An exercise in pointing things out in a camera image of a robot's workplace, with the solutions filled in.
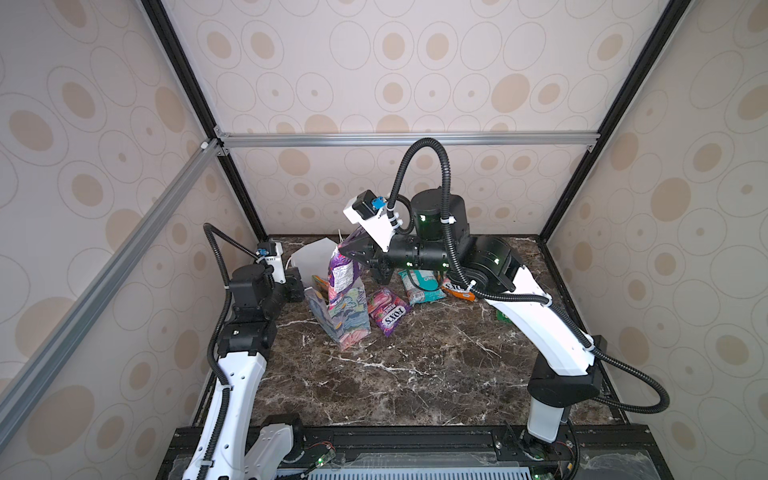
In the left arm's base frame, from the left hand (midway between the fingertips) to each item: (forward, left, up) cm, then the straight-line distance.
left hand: (304, 264), depth 72 cm
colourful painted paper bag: (-7, -9, -13) cm, 17 cm away
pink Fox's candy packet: (+3, -20, -27) cm, 34 cm away
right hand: (-10, -13, +17) cm, 24 cm away
